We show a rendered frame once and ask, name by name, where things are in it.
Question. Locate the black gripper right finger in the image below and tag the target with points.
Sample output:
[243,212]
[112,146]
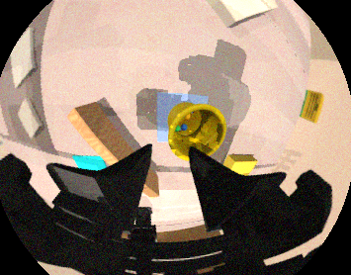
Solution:
[222,191]

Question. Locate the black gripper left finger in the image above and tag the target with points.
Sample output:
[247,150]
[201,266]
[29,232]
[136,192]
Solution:
[118,187]

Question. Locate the brown flat bar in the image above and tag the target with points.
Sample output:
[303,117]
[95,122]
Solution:
[96,129]

